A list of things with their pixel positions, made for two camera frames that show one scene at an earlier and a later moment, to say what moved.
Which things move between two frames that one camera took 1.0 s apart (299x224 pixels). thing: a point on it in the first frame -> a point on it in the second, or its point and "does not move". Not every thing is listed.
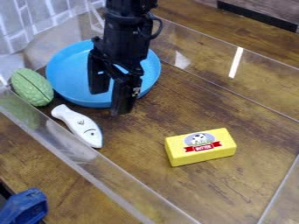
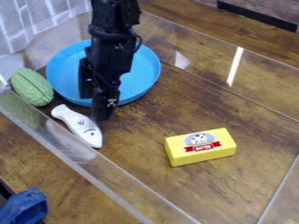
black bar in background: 258,16 does not move
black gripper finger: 126,90 -> 104,101
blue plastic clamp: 24,207 does not move
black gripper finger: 99,72 -> 85,78
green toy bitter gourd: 32,87 does not move
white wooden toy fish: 83,128 does not move
